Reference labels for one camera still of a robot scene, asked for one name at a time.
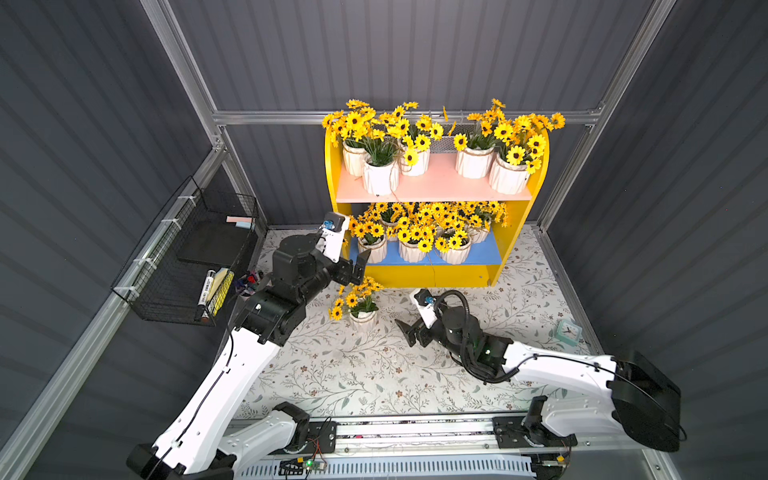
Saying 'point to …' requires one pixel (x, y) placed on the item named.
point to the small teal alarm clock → (568, 332)
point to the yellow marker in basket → (222, 285)
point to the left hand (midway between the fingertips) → (347, 245)
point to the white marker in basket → (207, 286)
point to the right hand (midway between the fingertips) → (412, 308)
